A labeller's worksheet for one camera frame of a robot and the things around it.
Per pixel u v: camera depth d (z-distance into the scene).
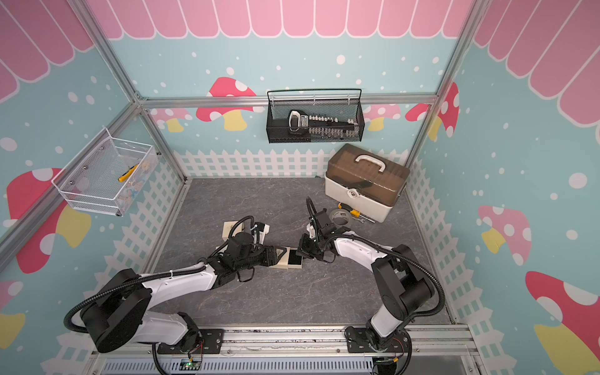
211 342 0.74
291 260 0.89
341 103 0.90
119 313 0.43
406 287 0.45
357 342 0.74
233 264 0.67
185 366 0.73
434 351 0.74
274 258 0.77
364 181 0.90
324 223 0.72
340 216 1.03
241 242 0.66
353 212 1.05
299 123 0.89
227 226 1.00
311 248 0.78
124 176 0.76
